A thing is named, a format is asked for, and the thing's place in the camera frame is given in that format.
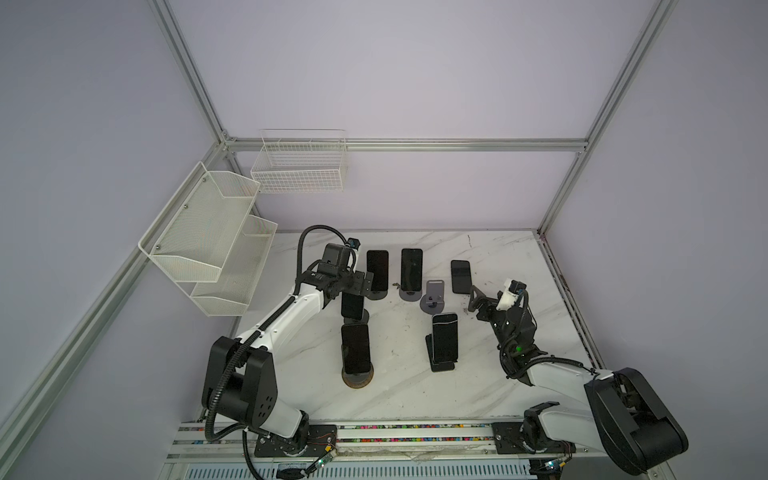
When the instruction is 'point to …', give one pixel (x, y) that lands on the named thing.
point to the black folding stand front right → (436, 366)
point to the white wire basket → (293, 161)
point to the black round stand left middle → (352, 321)
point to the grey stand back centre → (410, 295)
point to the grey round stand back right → (433, 302)
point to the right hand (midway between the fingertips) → (483, 288)
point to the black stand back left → (377, 294)
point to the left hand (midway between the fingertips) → (354, 277)
